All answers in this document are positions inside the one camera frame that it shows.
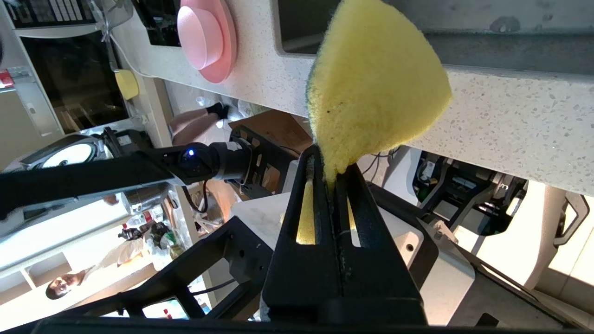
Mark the large pink plate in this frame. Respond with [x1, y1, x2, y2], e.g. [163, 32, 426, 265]
[179, 0, 238, 84]

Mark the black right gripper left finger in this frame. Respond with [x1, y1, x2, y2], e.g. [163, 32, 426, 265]
[262, 145, 344, 325]

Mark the yellow sponge on counter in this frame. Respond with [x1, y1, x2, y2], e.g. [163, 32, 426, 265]
[115, 70, 140, 100]

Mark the small light pink plate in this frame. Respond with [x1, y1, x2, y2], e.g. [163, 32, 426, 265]
[176, 6, 225, 70]

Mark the black base wheel mechanism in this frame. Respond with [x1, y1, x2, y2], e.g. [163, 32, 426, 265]
[413, 148, 529, 235]

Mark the brown cardboard box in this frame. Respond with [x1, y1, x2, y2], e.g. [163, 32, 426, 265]
[230, 110, 311, 158]

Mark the yellow sponge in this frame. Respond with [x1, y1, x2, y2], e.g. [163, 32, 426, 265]
[296, 0, 453, 245]
[115, 70, 140, 100]

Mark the person in white shirt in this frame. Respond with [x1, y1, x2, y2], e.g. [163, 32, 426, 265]
[45, 239, 154, 301]

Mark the white robot base chassis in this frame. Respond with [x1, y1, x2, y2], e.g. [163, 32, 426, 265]
[230, 193, 476, 325]

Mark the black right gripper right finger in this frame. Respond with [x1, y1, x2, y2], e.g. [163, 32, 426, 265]
[334, 162, 427, 325]

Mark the black oven door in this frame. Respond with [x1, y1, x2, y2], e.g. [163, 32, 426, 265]
[21, 35, 128, 133]

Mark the black induction cooktop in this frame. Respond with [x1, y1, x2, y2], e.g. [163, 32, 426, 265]
[135, 0, 182, 47]

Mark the black robot torso frame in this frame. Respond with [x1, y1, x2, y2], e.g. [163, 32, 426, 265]
[60, 216, 274, 321]

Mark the person leg in pink trousers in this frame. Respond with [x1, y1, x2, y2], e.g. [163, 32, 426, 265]
[169, 103, 229, 145]

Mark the stainless steel sink basin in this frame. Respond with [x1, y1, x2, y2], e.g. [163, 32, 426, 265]
[274, 0, 594, 75]

